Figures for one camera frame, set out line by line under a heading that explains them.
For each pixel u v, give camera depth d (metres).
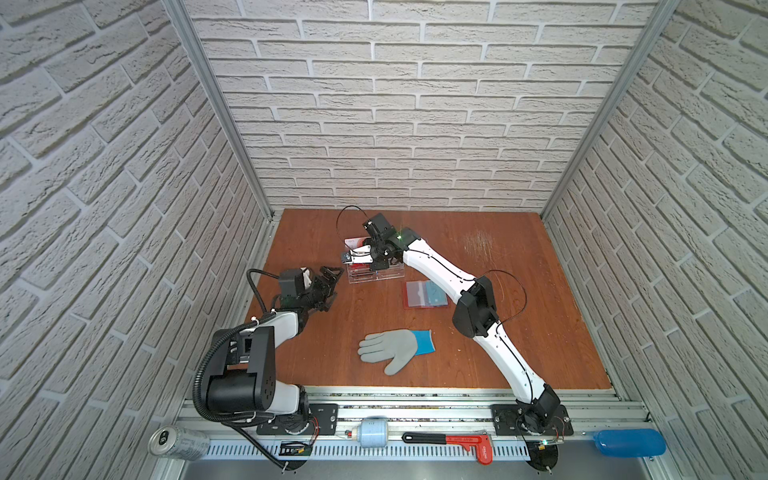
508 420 0.74
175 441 0.59
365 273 1.00
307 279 0.83
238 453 0.70
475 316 0.61
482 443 0.70
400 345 0.85
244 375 0.44
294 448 0.72
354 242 0.97
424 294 0.95
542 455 0.71
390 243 0.71
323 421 0.73
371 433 0.65
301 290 0.74
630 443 0.70
